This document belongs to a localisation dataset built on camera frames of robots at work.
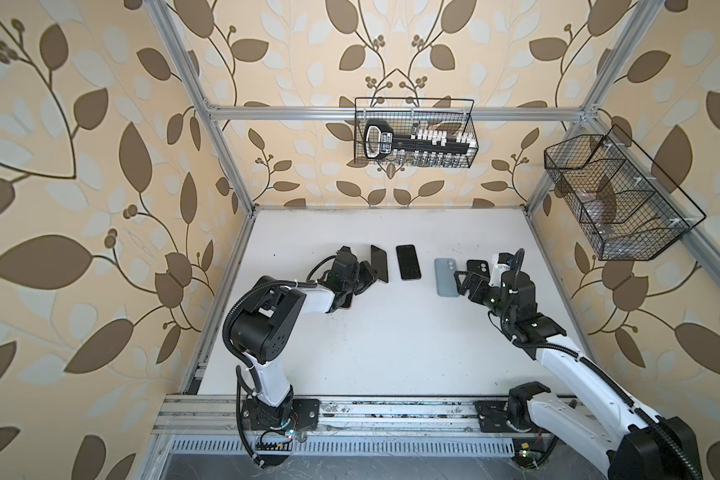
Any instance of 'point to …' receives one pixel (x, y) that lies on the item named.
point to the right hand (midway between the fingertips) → (468, 280)
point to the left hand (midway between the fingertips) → (385, 267)
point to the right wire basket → (626, 208)
